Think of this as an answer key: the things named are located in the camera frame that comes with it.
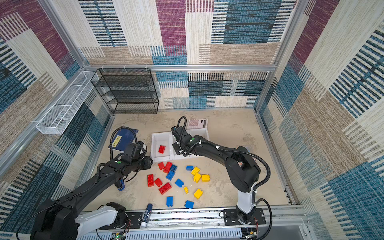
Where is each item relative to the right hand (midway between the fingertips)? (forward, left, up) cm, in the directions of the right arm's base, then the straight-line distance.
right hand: (180, 146), depth 89 cm
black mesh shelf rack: (+43, +39, +9) cm, 58 cm away
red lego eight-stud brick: (-10, +8, -8) cm, 15 cm away
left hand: (-7, +16, 0) cm, 18 cm away
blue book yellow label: (+16, +43, -11) cm, 47 cm away
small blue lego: (-10, -5, -8) cm, 14 cm away
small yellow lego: (-22, -3, -7) cm, 24 cm away
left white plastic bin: (+11, +17, -8) cm, 22 cm away
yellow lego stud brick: (-16, -9, -7) cm, 20 cm away
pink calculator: (+22, -11, -6) cm, 26 cm away
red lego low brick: (-21, +9, -9) cm, 24 cm away
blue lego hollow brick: (-10, +4, -8) cm, 13 cm away
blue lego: (-27, +5, -8) cm, 29 cm away
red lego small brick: (-17, +13, -9) cm, 23 cm away
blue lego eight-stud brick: (-14, +6, -8) cm, 17 cm away
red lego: (+3, +13, -8) cm, 15 cm away
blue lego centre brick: (-18, +1, -9) cm, 20 cm away
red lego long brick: (-17, +17, -8) cm, 25 cm away
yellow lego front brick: (-24, -9, -7) cm, 27 cm away
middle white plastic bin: (-3, +4, -5) cm, 7 cm away
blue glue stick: (-34, +16, -6) cm, 38 cm away
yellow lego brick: (-12, -8, -8) cm, 16 cm away
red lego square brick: (-8, +12, -8) cm, 16 cm away
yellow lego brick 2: (-16, -14, -8) cm, 23 cm away
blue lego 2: (-29, -5, -9) cm, 31 cm away
